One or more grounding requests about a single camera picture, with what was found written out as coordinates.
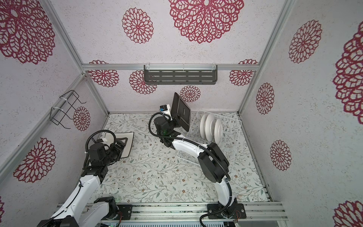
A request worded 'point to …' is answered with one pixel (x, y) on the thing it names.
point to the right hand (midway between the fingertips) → (181, 112)
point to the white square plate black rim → (110, 138)
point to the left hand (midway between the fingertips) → (126, 145)
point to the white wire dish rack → (223, 128)
